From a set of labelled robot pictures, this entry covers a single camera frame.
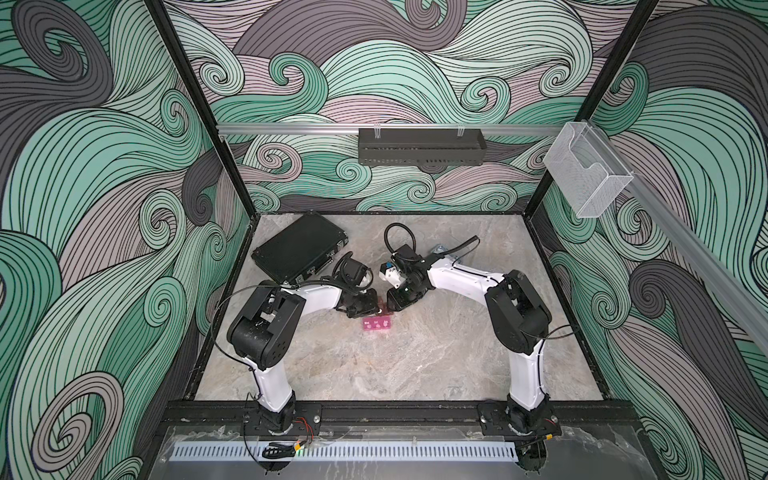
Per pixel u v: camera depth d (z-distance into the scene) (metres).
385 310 0.90
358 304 0.81
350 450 0.70
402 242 0.79
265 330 0.48
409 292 0.80
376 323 0.89
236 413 0.73
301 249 1.02
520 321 0.51
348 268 0.78
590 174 0.74
